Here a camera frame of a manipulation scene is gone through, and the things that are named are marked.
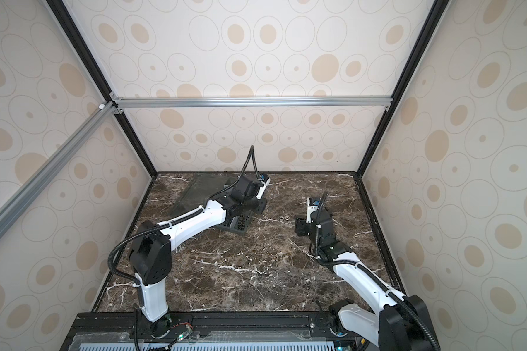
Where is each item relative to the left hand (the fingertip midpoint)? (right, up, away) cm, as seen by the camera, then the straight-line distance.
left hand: (269, 197), depth 87 cm
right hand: (+16, -7, -2) cm, 18 cm away
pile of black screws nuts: (+7, -10, +14) cm, 18 cm away
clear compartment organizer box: (-34, +5, +28) cm, 45 cm away
